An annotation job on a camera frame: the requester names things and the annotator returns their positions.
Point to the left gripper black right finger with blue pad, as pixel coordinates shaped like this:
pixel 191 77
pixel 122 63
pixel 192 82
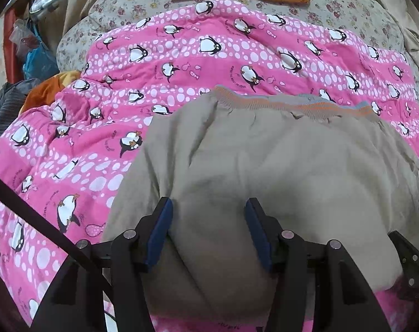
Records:
pixel 344 300

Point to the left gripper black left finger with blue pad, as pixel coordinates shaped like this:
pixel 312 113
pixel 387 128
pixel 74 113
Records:
pixel 109 296

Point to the beige zip jacket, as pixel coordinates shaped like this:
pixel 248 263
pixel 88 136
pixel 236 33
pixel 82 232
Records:
pixel 323 171

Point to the pink penguin print quilt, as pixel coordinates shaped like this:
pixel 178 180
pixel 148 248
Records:
pixel 67 158

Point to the dark grey striped cloth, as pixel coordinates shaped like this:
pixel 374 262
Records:
pixel 12 98

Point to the orange cloth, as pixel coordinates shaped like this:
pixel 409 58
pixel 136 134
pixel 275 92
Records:
pixel 44 93

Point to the blue plastic bag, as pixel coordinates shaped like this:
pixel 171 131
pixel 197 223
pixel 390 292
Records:
pixel 40 63

